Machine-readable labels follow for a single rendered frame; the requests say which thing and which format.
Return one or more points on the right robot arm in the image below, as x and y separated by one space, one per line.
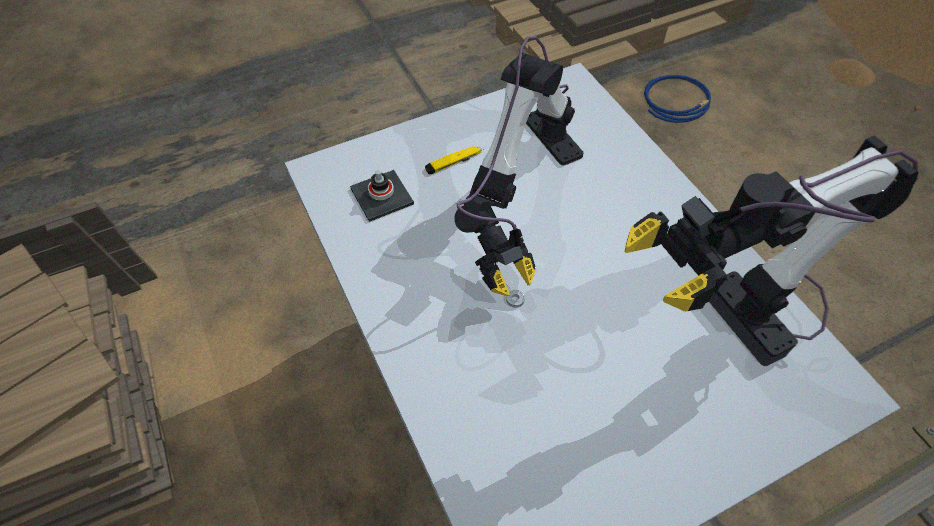
548 122

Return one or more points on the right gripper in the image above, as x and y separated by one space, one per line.
492 275

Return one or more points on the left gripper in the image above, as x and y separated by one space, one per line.
685 246

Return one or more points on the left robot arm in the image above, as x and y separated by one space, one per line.
763 290

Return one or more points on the blue coiled hose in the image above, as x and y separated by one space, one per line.
705 103

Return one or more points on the yellow utility knife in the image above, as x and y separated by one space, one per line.
452 159

